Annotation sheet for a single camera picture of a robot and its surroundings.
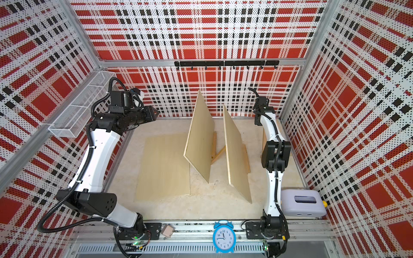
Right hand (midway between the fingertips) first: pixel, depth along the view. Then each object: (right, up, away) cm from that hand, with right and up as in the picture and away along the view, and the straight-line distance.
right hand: (267, 120), depth 99 cm
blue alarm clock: (-29, -54, -29) cm, 68 cm away
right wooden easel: (-16, -28, -10) cm, 33 cm away
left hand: (-60, +2, -25) cm, 65 cm away
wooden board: (-63, -30, -5) cm, 71 cm away
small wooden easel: (-4, -17, -3) cm, 18 cm away
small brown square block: (-55, -53, -26) cm, 81 cm away
